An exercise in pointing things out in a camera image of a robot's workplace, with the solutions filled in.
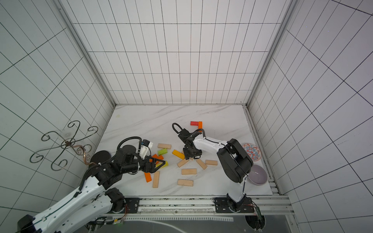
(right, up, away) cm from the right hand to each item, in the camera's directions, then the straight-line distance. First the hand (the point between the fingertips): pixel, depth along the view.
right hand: (192, 151), depth 92 cm
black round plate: (-57, -2, -5) cm, 57 cm away
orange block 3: (-26, -12, -11) cm, 30 cm away
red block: (+2, +18, +15) cm, 23 cm away
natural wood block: (-1, -1, -11) cm, 12 cm away
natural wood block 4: (-2, -10, -7) cm, 12 cm away
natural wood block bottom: (-4, -14, -12) cm, 19 cm away
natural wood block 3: (+12, -5, -5) cm, 14 cm away
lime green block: (-19, 0, 0) cm, 19 cm away
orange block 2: (-23, -2, -3) cm, 23 cm away
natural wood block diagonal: (-6, -6, -5) cm, 10 cm away
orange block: (+7, +16, +14) cm, 23 cm away
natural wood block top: (-18, +3, +2) cm, 19 cm away
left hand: (-18, -1, -20) cm, 27 cm away
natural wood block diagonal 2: (+6, -6, -5) cm, 10 cm away
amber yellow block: (-9, -1, 0) cm, 9 cm away
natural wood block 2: (-21, -13, -11) cm, 27 cm away
